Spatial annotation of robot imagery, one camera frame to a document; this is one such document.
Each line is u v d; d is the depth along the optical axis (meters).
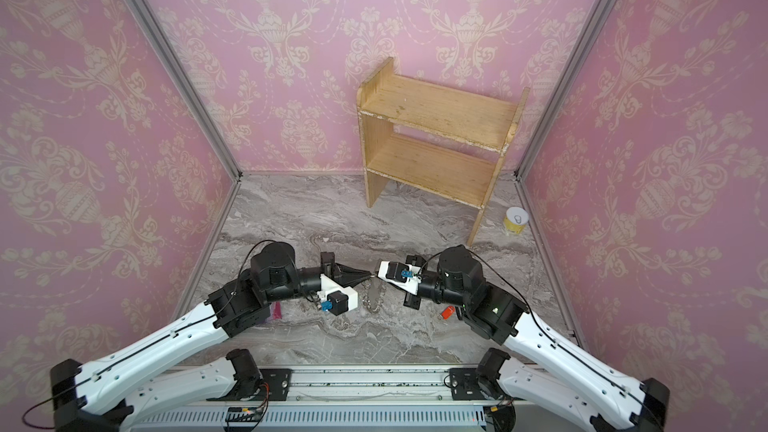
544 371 0.46
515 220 1.00
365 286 0.62
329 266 0.57
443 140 1.13
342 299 0.50
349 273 0.61
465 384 0.73
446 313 0.87
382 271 0.53
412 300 0.56
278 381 0.75
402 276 0.51
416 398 0.73
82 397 0.39
